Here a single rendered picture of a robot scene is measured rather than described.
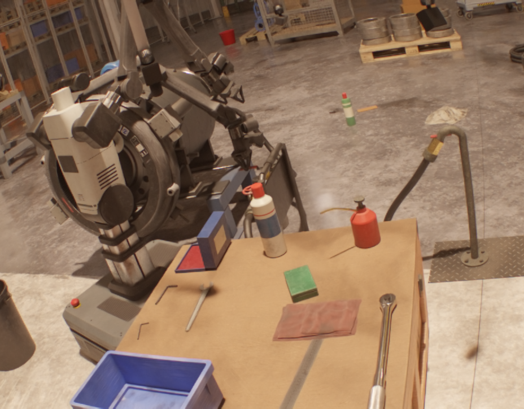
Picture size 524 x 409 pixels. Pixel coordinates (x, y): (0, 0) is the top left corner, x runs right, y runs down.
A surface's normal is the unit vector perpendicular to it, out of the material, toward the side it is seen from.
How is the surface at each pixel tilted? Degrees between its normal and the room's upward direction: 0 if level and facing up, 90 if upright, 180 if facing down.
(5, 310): 93
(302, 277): 0
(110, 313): 0
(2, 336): 93
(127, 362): 90
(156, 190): 90
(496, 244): 0
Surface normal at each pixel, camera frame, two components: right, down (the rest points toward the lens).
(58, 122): -0.61, 0.49
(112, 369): 0.91, -0.08
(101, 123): 0.75, 0.09
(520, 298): -0.27, -0.87
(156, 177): -0.25, 0.48
